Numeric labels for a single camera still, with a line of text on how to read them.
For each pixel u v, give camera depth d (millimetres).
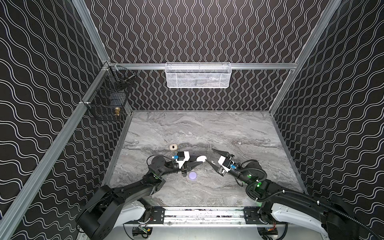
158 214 753
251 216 737
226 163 558
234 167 552
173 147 976
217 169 620
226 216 763
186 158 599
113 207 423
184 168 650
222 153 651
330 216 417
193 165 661
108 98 919
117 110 825
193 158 676
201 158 676
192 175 861
